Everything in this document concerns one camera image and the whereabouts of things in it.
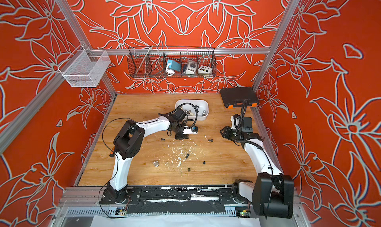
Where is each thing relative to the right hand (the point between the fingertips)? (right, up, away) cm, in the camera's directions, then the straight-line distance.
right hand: (220, 130), depth 85 cm
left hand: (-19, -4, +12) cm, 23 cm away
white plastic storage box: (-13, +12, +25) cm, 30 cm away
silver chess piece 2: (-8, +9, +19) cm, 22 cm away
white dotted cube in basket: (-9, +39, +10) cm, 41 cm away
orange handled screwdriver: (-64, -14, +1) cm, 66 cm away
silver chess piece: (-37, -18, -3) cm, 42 cm away
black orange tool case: (+17, +22, +30) cm, 41 cm away
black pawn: (-19, -15, +2) cm, 24 cm away
